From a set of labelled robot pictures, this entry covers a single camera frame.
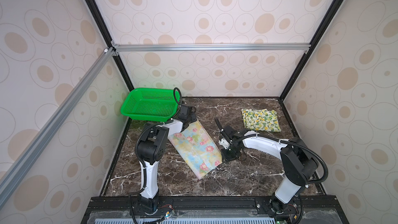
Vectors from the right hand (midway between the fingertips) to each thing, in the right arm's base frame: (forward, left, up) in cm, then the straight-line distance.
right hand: (225, 160), depth 87 cm
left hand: (+30, +16, +7) cm, 35 cm away
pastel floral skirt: (+6, +17, 0) cm, 18 cm away
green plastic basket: (+45, +51, 0) cm, 68 cm away
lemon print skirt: (+28, -28, -1) cm, 40 cm away
